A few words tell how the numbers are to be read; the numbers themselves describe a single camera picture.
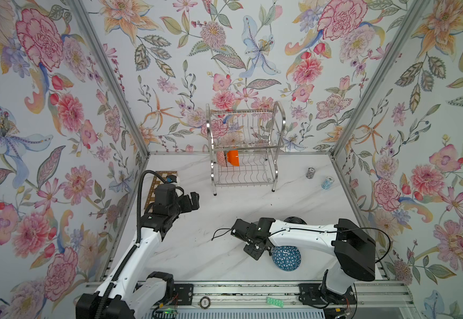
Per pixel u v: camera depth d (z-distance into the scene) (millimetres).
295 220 882
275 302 717
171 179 708
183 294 736
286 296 753
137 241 490
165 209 600
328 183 1013
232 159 1041
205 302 724
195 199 750
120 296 400
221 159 1015
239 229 651
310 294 734
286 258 820
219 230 666
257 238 594
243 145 1211
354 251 437
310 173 1075
